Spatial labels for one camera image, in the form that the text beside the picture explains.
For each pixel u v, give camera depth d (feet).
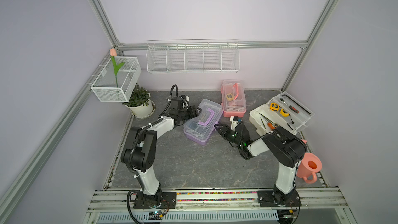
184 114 2.69
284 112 3.14
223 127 2.84
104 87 2.38
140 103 3.06
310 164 2.43
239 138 2.42
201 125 2.91
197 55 3.25
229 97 3.47
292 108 3.14
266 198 2.42
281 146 1.69
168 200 2.43
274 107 3.25
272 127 3.25
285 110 3.09
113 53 2.77
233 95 3.54
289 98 3.32
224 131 2.75
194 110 2.79
